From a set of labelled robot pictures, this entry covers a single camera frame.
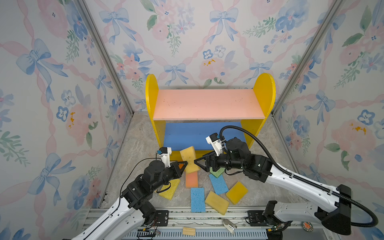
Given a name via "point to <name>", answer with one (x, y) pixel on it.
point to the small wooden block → (188, 231)
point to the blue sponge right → (219, 184)
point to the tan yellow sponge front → (217, 202)
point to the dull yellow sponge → (188, 155)
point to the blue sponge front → (198, 200)
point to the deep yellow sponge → (236, 193)
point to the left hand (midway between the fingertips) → (188, 162)
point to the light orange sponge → (192, 179)
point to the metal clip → (229, 225)
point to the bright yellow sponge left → (169, 193)
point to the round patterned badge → (307, 226)
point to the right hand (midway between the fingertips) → (198, 158)
